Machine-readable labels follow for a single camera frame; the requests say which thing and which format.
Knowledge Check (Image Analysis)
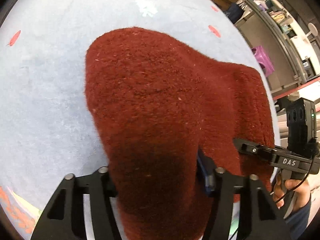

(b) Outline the light blue patterned bedsheet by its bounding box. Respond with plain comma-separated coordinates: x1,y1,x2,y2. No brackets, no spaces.
0,0,281,240

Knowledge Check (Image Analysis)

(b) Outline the grey shelving rack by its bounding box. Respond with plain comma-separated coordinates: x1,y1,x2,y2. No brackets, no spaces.
243,0,319,84

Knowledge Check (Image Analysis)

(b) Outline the purple plastic stool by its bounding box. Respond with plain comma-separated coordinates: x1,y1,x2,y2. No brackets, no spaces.
252,46,274,77

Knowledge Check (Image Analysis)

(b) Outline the black camera box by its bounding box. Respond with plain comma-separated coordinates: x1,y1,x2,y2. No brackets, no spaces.
286,98,317,158

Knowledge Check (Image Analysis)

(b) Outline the dark red knit sweater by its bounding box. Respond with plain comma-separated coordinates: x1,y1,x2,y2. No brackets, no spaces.
85,28,274,239

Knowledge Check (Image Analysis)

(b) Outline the person's right hand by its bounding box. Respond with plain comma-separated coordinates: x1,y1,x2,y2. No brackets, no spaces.
272,174,310,213

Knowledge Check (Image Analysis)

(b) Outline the dark blue bag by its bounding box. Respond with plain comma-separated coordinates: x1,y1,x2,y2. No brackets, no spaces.
225,2,247,24

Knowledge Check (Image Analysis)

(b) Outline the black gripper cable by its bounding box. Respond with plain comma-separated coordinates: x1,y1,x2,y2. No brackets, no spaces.
228,152,316,240

